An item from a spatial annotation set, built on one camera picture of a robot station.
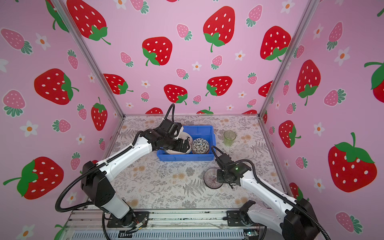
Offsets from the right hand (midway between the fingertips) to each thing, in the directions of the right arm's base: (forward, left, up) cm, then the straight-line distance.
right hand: (220, 177), depth 82 cm
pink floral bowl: (+20, +14, 0) cm, 24 cm away
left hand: (+11, +21, +12) cm, 27 cm away
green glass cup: (+30, -6, -1) cm, 30 cm away
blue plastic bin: (+35, +10, -4) cm, 36 cm away
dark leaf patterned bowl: (0, +5, -4) cm, 6 cm away
